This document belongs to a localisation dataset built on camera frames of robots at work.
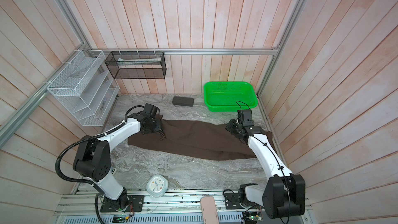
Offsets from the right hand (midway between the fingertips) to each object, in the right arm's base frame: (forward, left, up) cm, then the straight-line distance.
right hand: (229, 125), depth 86 cm
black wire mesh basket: (+40, +61, +12) cm, 74 cm away
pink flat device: (-40, +12, -12) cm, 43 cm away
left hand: (0, +42, -6) cm, 43 cm away
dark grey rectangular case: (+29, +30, -12) cm, 43 cm away
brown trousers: (-3, +22, -12) cm, 25 cm away
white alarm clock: (-30, +38, -10) cm, 49 cm away
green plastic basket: (+35, -6, -13) cm, 38 cm away
